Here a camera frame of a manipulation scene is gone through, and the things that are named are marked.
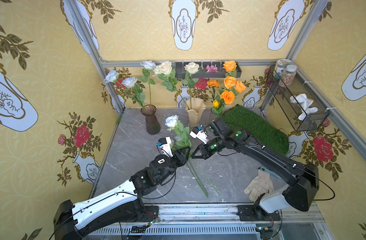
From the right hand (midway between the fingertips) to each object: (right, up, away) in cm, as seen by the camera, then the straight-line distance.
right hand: (195, 152), depth 72 cm
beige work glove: (+38, -20, +11) cm, 44 cm away
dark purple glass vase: (-26, +12, +26) cm, 39 cm away
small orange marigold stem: (+18, +27, +6) cm, 33 cm away
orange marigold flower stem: (+12, +37, +15) cm, 41 cm away
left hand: (-5, +2, -1) cm, 6 cm away
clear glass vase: (+14, +20, +18) cm, 31 cm away
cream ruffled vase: (+2, +24, +27) cm, 36 cm away
